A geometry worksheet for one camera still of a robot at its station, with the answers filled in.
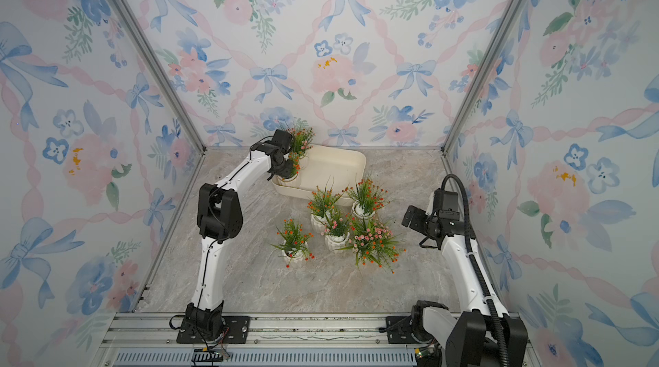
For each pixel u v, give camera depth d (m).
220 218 0.60
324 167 1.18
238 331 0.74
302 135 1.04
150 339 0.74
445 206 0.64
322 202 0.87
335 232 0.83
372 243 0.75
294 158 1.00
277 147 0.78
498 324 0.38
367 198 0.86
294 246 0.81
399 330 0.73
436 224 0.59
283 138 0.83
